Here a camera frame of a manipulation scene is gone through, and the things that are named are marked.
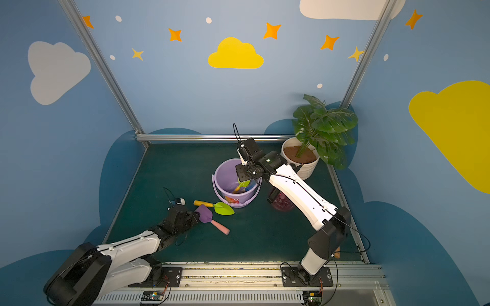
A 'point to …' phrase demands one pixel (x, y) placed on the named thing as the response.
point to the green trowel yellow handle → (220, 208)
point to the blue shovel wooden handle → (252, 184)
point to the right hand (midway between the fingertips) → (246, 169)
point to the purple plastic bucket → (225, 180)
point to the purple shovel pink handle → (206, 215)
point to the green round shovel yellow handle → (242, 184)
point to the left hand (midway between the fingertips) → (200, 211)
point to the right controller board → (313, 298)
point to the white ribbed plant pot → (309, 157)
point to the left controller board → (152, 297)
